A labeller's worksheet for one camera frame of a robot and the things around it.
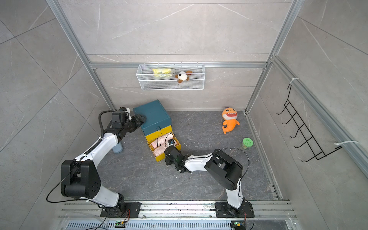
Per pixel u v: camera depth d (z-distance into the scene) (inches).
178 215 28.7
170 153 27.5
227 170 19.3
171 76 34.9
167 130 37.3
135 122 30.7
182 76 33.7
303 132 26.4
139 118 31.4
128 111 32.0
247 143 37.5
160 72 32.8
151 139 35.7
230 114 42.1
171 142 32.1
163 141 37.6
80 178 17.3
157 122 33.0
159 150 35.9
